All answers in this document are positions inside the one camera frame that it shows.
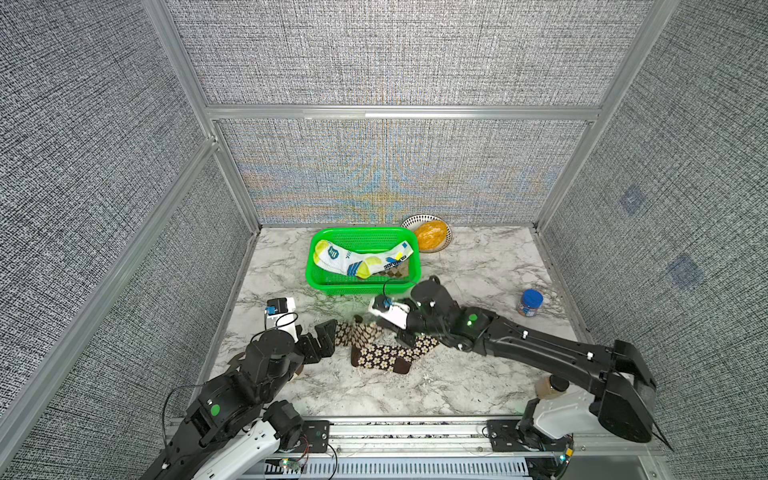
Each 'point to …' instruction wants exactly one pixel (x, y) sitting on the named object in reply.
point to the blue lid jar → (530, 302)
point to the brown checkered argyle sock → (399, 271)
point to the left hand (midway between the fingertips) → (327, 323)
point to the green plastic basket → (362, 241)
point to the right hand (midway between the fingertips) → (378, 313)
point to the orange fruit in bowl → (430, 235)
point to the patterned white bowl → (418, 220)
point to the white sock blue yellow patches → (333, 258)
